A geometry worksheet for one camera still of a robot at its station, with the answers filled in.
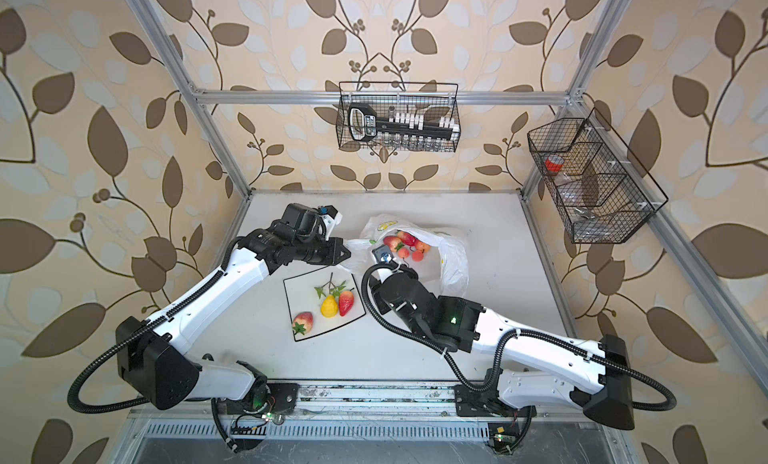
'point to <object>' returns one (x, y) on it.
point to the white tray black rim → (302, 297)
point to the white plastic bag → (444, 268)
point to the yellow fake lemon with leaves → (329, 304)
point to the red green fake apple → (303, 322)
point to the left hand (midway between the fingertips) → (353, 251)
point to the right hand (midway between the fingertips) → (380, 275)
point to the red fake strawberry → (346, 300)
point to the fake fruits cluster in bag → (405, 243)
